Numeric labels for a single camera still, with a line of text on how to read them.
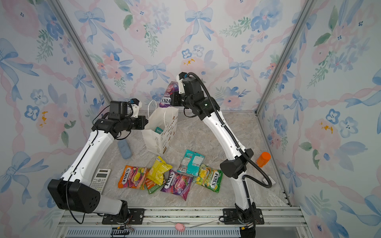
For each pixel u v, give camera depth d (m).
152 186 0.82
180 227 0.70
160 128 1.03
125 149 0.94
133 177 0.84
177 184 0.82
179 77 0.64
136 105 0.69
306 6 0.69
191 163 0.89
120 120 0.58
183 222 0.73
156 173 0.82
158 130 1.00
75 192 0.39
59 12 0.70
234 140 0.50
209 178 0.84
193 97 0.54
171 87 0.73
